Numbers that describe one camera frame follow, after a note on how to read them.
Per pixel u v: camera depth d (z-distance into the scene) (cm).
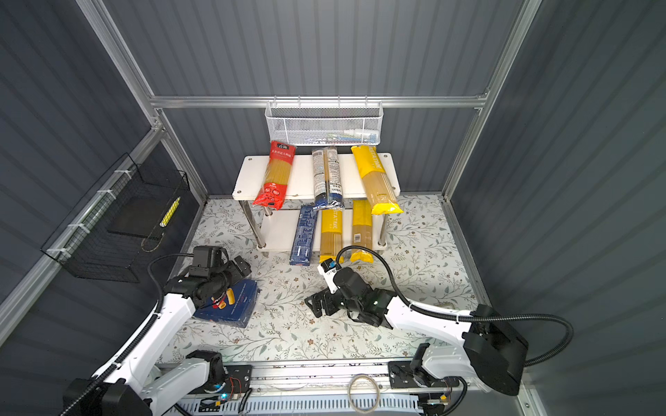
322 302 70
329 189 71
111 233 72
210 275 63
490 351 42
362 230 97
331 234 96
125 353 43
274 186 72
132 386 40
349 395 70
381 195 70
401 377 74
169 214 77
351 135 91
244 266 76
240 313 79
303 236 94
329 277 72
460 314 46
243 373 75
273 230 100
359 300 61
